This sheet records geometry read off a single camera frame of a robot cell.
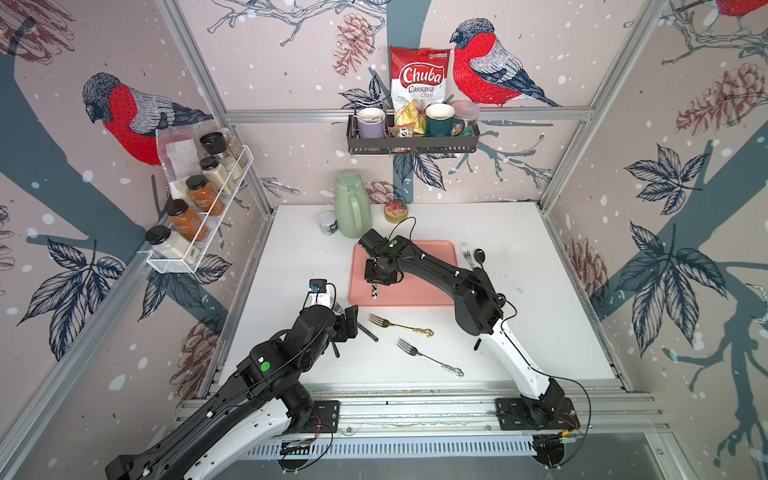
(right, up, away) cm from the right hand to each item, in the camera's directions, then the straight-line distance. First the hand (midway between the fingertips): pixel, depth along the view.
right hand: (369, 279), depth 97 cm
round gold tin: (+9, +24, +20) cm, 32 cm away
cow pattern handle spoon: (+2, -3, -2) cm, 4 cm away
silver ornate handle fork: (+14, -19, -12) cm, 26 cm away
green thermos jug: (-5, +25, -2) cm, 25 cm away
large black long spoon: (+32, -17, -13) cm, 39 cm away
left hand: (-3, -2, -24) cm, 24 cm away
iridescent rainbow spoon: (-9, -19, -12) cm, 24 cm away
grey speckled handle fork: (-3, 0, -36) cm, 37 cm away
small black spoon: (+39, +7, +7) cm, 40 cm away
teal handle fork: (+34, +10, +10) cm, 37 cm away
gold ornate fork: (+6, -12, -7) cm, 15 cm away
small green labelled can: (-17, +19, +13) cm, 28 cm away
